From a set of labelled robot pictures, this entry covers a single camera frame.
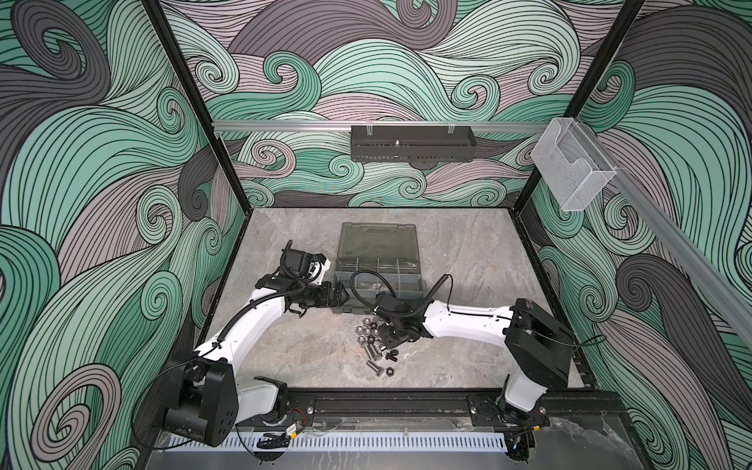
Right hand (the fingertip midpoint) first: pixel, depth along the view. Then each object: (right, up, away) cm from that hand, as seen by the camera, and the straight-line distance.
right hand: (387, 337), depth 85 cm
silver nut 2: (-8, -1, 0) cm, 8 cm away
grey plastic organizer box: (-3, +22, +15) cm, 27 cm away
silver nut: (-8, +1, +2) cm, 9 cm away
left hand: (-15, +13, -2) cm, 20 cm away
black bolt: (+1, -4, -3) cm, 5 cm away
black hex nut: (0, -8, -5) cm, 9 cm away
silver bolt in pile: (-5, -4, -3) cm, 7 cm away
